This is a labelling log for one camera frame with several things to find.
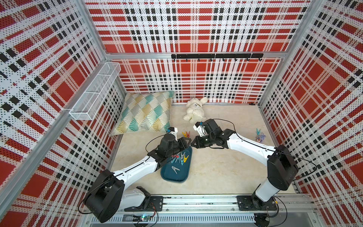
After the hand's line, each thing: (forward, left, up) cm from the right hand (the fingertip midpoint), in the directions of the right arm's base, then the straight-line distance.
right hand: (194, 144), depth 81 cm
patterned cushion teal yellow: (+22, +32, +3) cm, 39 cm away
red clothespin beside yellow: (+14, +4, -13) cm, 20 cm away
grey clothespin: (-10, +12, -13) cm, 20 cm away
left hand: (+2, +1, 0) cm, 3 cm away
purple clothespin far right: (+10, -47, -10) cm, 50 cm away
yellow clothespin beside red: (+15, +6, -13) cm, 21 cm away
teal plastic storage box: (-10, +10, -13) cm, 19 cm away
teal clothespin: (-6, +8, -13) cm, 16 cm away
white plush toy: (+29, -2, -4) cm, 30 cm away
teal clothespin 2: (+16, -47, -14) cm, 52 cm away
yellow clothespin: (-4, +5, -12) cm, 14 cm away
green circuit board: (-35, +26, -12) cm, 45 cm away
